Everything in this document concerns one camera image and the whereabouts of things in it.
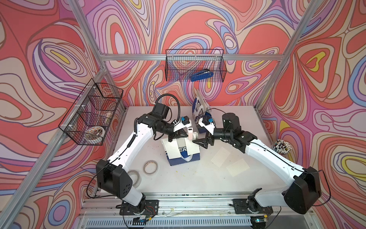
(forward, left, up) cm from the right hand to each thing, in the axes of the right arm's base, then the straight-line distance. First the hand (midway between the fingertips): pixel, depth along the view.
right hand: (196, 136), depth 73 cm
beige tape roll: (-6, +28, -24) cm, 37 cm away
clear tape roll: (-10, +36, -21) cm, 43 cm away
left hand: (+1, +5, 0) cm, 5 cm away
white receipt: (0, -17, -25) cm, 31 cm away
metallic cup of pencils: (-4, -47, -7) cm, 47 cm away
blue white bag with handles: (-6, +6, -12) cm, 15 cm away
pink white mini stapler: (-1, +3, +4) cm, 5 cm away
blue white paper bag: (+23, -5, -3) cm, 24 cm away
